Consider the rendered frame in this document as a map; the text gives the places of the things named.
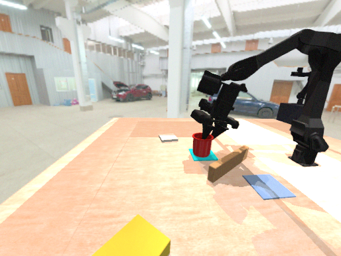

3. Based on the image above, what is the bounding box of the yellow rectangular block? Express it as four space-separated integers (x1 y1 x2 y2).
92 214 171 256

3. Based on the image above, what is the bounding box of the red cup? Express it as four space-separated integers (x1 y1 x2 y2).
192 133 214 158

